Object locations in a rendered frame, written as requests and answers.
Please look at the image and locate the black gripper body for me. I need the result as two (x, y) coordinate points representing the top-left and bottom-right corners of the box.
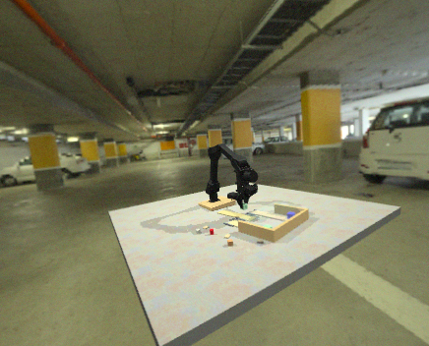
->
(227, 181), (248, 200)

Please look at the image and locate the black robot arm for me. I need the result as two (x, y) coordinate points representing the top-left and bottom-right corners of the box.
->
(206, 144), (258, 202)

